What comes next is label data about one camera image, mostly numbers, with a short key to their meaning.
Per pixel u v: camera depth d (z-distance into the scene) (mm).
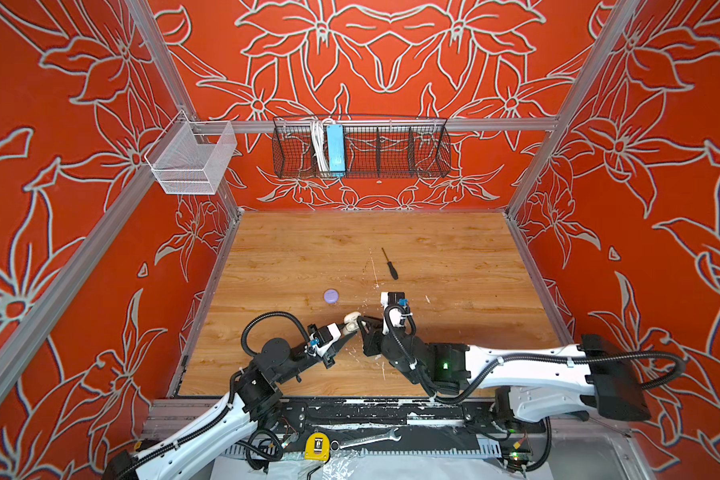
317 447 678
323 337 577
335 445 695
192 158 954
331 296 949
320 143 892
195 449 499
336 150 899
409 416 743
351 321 691
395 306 588
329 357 633
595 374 454
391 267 1028
